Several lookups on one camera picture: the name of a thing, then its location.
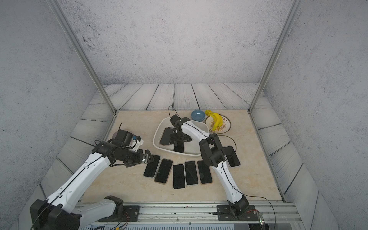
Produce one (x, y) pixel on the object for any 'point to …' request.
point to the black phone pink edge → (178, 146)
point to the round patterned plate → (224, 128)
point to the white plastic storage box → (191, 147)
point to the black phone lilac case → (151, 167)
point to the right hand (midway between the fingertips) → (179, 141)
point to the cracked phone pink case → (163, 171)
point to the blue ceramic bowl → (198, 115)
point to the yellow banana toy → (218, 119)
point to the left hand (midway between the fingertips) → (149, 160)
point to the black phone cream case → (178, 177)
